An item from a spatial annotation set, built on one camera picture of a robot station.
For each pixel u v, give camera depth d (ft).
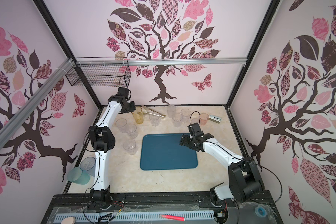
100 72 3.11
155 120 3.60
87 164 2.61
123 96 2.62
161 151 3.05
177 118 3.54
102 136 2.03
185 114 3.61
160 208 2.37
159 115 3.60
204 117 3.41
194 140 2.15
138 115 3.45
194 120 3.43
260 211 2.32
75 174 2.67
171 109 3.59
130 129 3.29
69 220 2.24
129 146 3.03
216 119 3.58
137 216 2.29
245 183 1.38
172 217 2.28
